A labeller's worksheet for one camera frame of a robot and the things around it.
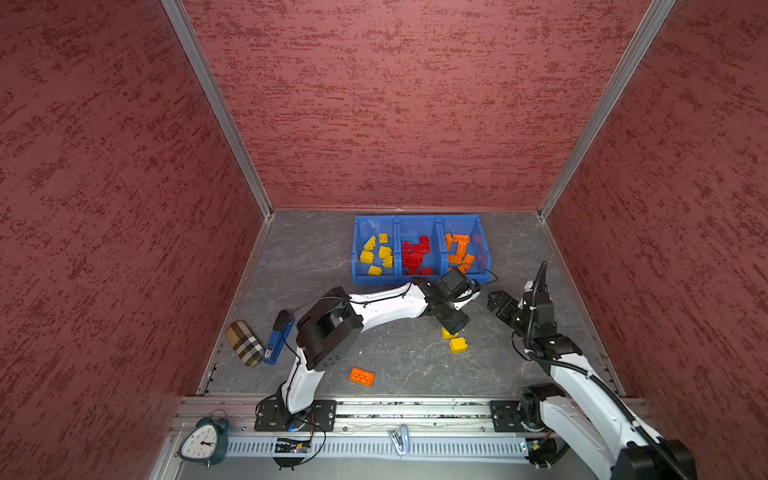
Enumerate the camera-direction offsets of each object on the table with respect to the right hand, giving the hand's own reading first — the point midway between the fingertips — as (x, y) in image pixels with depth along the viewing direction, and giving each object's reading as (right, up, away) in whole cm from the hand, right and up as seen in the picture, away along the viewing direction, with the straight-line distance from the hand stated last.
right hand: (495, 306), depth 86 cm
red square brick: (-23, +14, +18) cm, 32 cm away
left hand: (-13, -4, -1) cm, 13 cm away
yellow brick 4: (-37, +9, +14) cm, 40 cm away
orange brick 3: (-8, +12, +20) cm, 25 cm away
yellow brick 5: (-11, -11, -1) cm, 16 cm away
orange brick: (-4, +20, +25) cm, 32 cm away
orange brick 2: (-5, +16, +21) cm, 27 cm away
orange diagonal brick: (-10, +19, +19) cm, 29 cm away
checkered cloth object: (-73, -10, -3) cm, 73 cm away
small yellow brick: (-34, +20, +24) cm, 46 cm away
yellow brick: (-39, +18, +20) cm, 47 cm away
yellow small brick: (-33, +15, +21) cm, 42 cm away
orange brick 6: (-39, -18, -6) cm, 43 cm away
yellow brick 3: (-32, +12, +17) cm, 38 cm away
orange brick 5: (-5, +9, +17) cm, 20 cm away
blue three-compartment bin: (-29, +16, +9) cm, 35 cm away
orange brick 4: (-3, +12, +20) cm, 24 cm away
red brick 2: (-19, +18, +24) cm, 35 cm away
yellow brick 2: (-40, +13, +17) cm, 45 cm away
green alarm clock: (-74, -27, -19) cm, 81 cm away
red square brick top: (-23, +9, +17) cm, 30 cm away
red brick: (-26, +16, +21) cm, 37 cm away
